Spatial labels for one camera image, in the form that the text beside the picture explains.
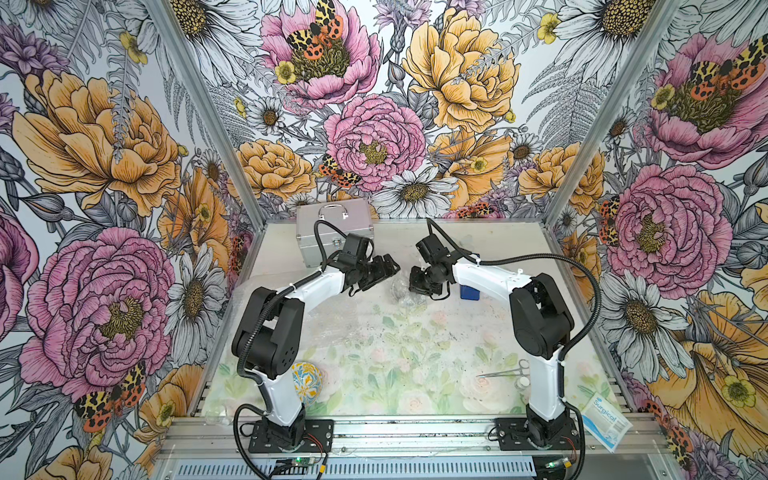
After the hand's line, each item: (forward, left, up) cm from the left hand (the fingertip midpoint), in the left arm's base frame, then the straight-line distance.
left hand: (390, 280), depth 93 cm
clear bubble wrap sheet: (-3, -4, -3) cm, 6 cm away
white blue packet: (-38, -54, -9) cm, 67 cm away
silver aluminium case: (+22, +13, +6) cm, 26 cm away
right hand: (-3, -7, -4) cm, 8 cm away
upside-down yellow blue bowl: (-27, +22, -8) cm, 36 cm away
